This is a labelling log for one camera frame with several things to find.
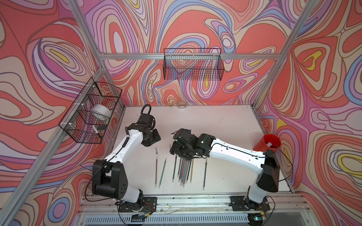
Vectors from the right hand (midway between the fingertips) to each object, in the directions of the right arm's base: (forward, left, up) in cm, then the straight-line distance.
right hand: (174, 156), depth 74 cm
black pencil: (-6, -17, -16) cm, 24 cm away
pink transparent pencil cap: (+12, +14, -15) cm, 24 cm away
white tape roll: (+20, +38, +17) cm, 46 cm away
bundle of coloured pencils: (-2, -4, -16) cm, 17 cm away
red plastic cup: (+12, -59, -9) cm, 61 cm away
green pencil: (-3, +9, -16) cm, 19 cm away
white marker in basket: (+11, +40, +10) cm, 43 cm away
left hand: (+14, +10, -4) cm, 17 cm away
